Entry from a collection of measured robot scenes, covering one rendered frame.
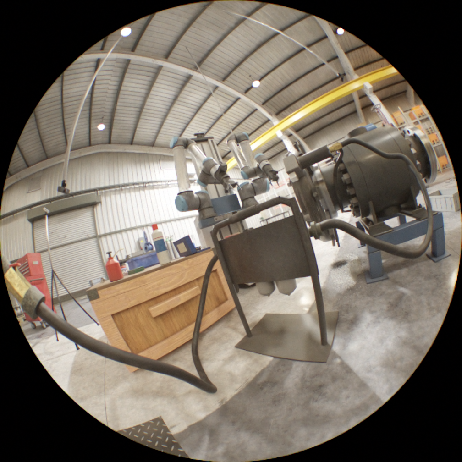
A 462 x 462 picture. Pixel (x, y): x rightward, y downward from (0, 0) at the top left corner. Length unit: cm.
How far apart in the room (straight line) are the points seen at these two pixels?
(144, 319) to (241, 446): 65
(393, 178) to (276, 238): 85
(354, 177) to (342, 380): 95
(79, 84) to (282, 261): 915
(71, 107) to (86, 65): 223
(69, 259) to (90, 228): 193
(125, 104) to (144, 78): 177
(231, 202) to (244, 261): 112
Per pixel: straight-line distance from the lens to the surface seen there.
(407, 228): 101
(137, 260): 148
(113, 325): 78
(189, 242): 92
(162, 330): 85
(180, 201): 132
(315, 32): 993
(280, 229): 50
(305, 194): 94
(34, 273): 338
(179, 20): 806
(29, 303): 35
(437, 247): 115
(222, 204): 162
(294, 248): 50
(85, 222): 918
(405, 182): 116
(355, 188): 103
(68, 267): 909
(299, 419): 52
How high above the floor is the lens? 50
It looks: 2 degrees up
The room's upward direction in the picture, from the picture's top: 19 degrees counter-clockwise
